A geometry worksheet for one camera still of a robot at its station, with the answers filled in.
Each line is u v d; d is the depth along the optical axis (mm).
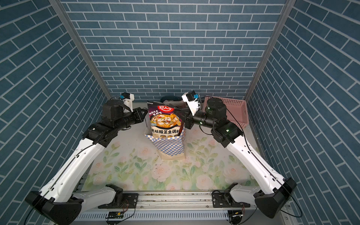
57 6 698
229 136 458
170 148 768
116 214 720
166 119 627
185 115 558
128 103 607
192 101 512
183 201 752
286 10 721
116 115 527
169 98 1120
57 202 368
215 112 474
